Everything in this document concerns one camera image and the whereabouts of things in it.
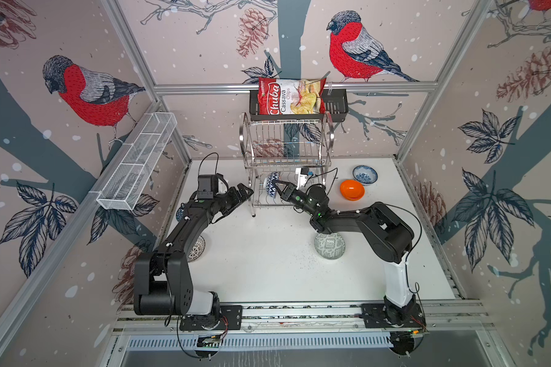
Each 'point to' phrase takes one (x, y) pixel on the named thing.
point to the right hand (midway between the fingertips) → (268, 187)
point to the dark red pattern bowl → (198, 249)
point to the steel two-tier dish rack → (280, 152)
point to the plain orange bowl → (352, 189)
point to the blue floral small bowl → (365, 174)
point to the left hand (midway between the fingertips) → (245, 195)
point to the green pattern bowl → (330, 246)
